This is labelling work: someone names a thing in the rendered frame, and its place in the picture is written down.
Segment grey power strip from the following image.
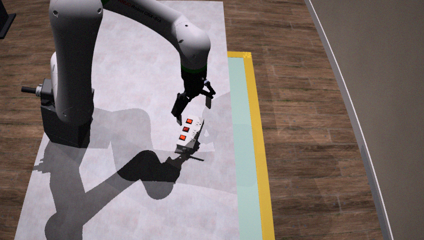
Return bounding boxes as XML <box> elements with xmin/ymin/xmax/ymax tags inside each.
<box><xmin>176</xmin><ymin>114</ymin><xmax>205</xmax><ymax>161</ymax></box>

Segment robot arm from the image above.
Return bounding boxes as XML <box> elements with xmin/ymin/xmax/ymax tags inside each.
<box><xmin>21</xmin><ymin>0</ymin><xmax>211</xmax><ymax>127</ymax></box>

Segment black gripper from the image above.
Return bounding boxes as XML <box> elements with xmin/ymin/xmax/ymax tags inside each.
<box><xmin>171</xmin><ymin>79</ymin><xmax>216</xmax><ymax>126</ymax></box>

